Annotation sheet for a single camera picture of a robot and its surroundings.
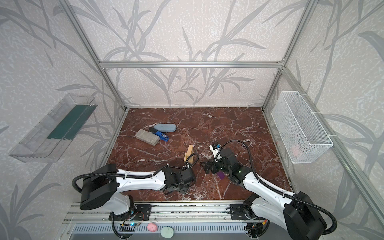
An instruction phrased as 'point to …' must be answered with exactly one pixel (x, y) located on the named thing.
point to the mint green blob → (167, 232)
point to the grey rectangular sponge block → (147, 137)
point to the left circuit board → (128, 227)
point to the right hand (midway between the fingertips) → (207, 155)
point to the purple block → (221, 174)
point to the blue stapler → (161, 135)
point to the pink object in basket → (296, 151)
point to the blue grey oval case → (165, 127)
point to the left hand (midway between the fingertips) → (187, 183)
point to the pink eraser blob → (152, 227)
